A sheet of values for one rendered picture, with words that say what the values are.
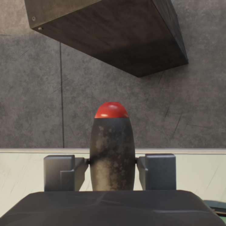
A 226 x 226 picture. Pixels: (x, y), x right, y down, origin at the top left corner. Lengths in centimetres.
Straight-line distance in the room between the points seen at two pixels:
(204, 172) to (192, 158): 2
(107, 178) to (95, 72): 133
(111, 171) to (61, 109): 140
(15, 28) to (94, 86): 59
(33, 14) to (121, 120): 49
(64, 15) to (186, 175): 39
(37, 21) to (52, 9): 4
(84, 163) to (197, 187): 22
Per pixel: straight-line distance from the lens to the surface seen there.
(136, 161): 17
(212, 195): 35
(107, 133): 16
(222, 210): 35
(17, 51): 174
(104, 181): 16
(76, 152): 39
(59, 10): 61
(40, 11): 63
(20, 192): 45
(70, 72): 154
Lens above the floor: 134
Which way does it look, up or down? 70 degrees down
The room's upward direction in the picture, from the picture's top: 89 degrees counter-clockwise
